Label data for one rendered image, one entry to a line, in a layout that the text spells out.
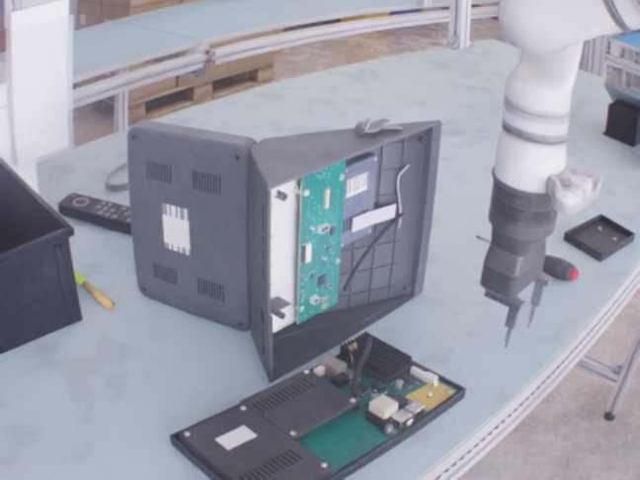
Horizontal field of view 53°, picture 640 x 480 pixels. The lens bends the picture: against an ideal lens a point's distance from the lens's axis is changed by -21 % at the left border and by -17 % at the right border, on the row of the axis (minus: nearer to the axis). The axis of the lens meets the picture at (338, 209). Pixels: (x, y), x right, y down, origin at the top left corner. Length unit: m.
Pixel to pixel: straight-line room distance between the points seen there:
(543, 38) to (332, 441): 0.40
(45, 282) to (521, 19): 0.55
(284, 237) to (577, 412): 1.73
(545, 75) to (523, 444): 1.59
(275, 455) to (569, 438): 1.67
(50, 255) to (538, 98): 0.51
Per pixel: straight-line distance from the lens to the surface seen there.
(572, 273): 0.94
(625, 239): 1.08
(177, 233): 0.78
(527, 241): 0.72
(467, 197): 1.13
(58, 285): 0.79
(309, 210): 0.69
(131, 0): 4.13
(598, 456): 2.17
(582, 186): 0.69
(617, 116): 1.54
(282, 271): 0.71
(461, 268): 0.95
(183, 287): 0.81
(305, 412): 0.66
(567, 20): 0.63
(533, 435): 2.19
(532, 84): 0.67
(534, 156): 0.69
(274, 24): 2.51
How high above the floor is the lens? 1.47
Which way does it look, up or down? 26 degrees down
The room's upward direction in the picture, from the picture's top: 3 degrees clockwise
